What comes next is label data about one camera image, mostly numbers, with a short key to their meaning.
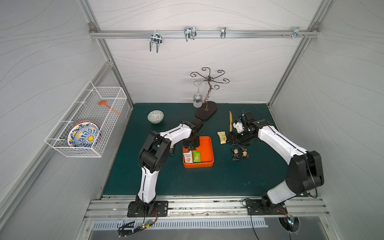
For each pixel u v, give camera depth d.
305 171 0.45
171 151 0.93
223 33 0.78
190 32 0.77
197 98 0.94
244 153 0.93
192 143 0.84
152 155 0.52
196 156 0.90
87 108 0.70
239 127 0.81
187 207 0.75
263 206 0.67
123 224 0.72
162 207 0.73
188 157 0.88
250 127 0.63
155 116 1.11
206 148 0.97
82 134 0.62
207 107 1.14
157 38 0.78
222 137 0.99
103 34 0.78
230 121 1.10
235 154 0.92
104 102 0.78
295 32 0.77
